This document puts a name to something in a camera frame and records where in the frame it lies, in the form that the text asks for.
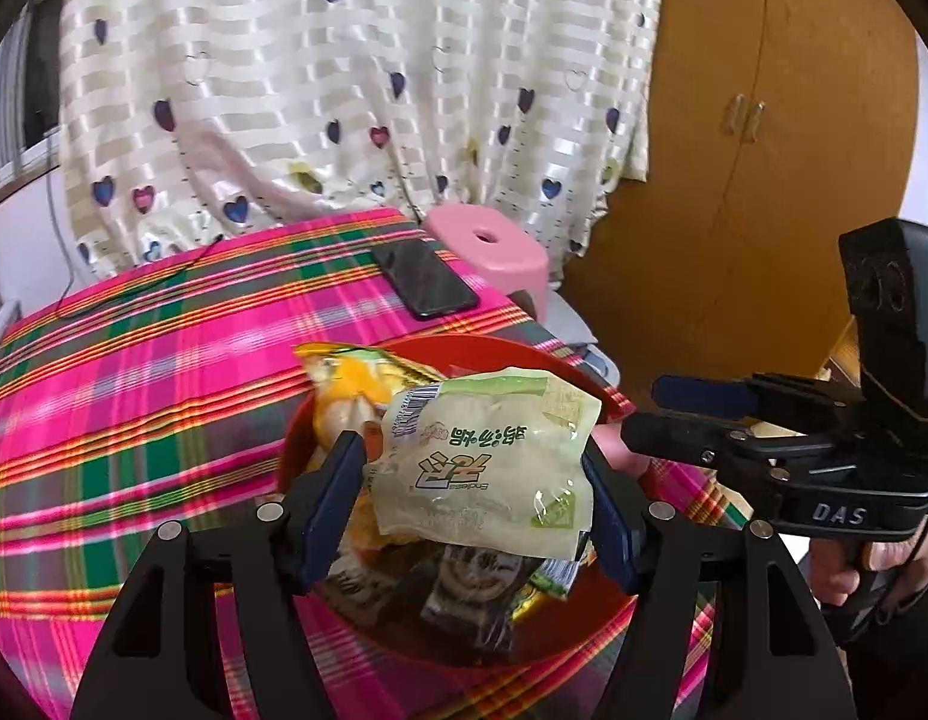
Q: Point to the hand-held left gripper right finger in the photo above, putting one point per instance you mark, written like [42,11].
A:
[610,525]

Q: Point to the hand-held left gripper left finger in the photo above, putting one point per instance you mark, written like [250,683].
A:
[336,495]

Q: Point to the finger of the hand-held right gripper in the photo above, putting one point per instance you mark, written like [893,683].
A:
[681,439]
[696,394]

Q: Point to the pink snack packet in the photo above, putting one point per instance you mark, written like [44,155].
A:
[617,454]

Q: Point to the yellow biscuit bag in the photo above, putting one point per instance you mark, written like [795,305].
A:
[344,390]

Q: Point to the round red basket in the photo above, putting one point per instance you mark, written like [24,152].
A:
[584,630]

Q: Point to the cream green snack packet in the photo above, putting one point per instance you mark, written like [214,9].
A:
[479,465]

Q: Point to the dark plum snack packet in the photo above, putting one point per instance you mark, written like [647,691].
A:
[471,600]

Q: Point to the person's right forearm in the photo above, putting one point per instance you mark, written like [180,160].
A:
[883,667]

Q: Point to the person's right hand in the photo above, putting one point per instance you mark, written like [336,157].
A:
[827,574]

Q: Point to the wooden wardrobe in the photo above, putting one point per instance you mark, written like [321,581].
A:
[734,202]

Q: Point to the pink green plaid tablecloth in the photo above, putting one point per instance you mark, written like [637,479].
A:
[134,405]

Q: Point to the black smartphone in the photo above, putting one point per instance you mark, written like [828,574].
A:
[426,281]

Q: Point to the pink plastic stool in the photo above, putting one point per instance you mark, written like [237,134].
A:
[501,255]

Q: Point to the white heart print curtain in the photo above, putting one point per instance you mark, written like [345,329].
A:
[321,52]

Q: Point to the window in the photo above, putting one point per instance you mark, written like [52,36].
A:
[21,90]

